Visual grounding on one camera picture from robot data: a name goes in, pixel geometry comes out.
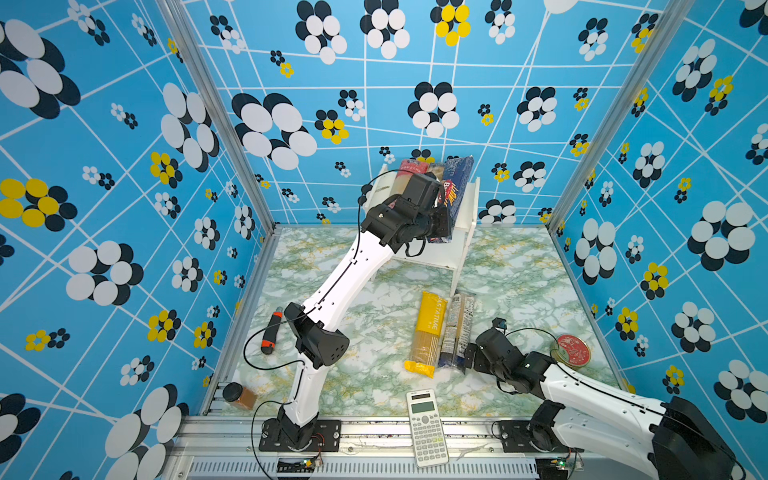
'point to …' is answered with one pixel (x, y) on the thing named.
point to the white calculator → (427, 428)
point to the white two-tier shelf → (448, 254)
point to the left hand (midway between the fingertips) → (452, 219)
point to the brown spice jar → (247, 399)
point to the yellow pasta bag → (425, 349)
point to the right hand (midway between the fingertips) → (478, 355)
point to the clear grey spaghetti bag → (458, 332)
